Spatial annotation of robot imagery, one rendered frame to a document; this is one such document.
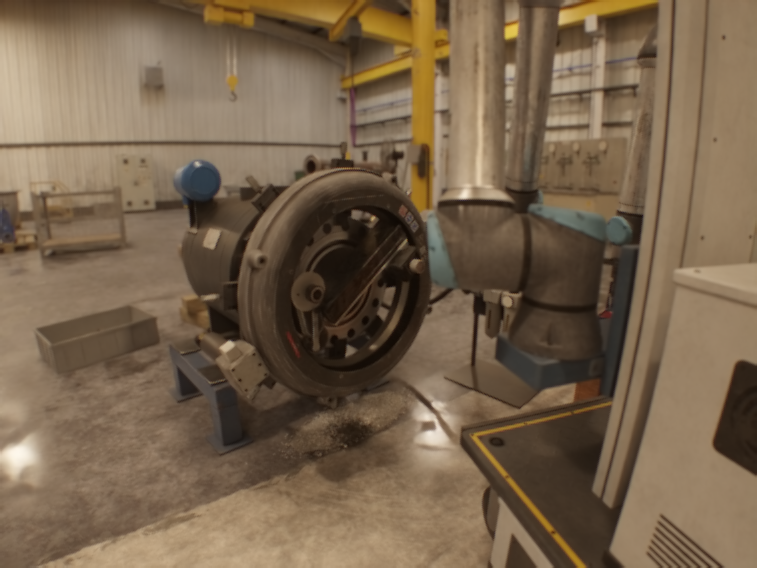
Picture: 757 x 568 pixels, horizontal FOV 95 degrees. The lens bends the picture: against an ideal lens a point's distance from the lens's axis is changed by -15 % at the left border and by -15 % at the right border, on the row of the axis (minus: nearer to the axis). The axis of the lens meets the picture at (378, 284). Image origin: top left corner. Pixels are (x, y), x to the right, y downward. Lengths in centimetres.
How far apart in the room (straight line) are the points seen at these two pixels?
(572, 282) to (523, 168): 37
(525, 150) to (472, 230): 35
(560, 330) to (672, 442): 27
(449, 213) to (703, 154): 44
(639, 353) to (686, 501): 26
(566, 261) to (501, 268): 12
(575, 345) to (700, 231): 29
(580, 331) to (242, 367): 84
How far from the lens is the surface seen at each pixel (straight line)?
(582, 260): 78
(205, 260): 166
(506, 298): 185
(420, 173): 485
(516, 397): 194
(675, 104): 78
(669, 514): 73
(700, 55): 81
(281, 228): 110
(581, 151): 795
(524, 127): 102
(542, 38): 99
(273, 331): 113
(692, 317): 62
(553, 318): 80
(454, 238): 74
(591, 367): 87
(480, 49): 85
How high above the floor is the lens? 94
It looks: 14 degrees down
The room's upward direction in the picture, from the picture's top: straight up
